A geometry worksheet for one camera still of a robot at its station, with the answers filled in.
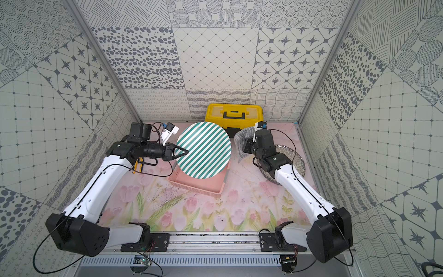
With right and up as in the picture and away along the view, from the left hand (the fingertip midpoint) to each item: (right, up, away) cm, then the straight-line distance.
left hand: (185, 149), depth 72 cm
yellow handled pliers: (-14, -3, -11) cm, 18 cm away
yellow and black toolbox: (+22, +17, +30) cm, 41 cm away
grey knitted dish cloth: (+24, +5, +6) cm, 25 cm away
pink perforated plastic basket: (+11, -20, +17) cm, 28 cm away
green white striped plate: (+10, -1, +3) cm, 11 cm away
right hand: (+27, +4, +9) cm, 28 cm away
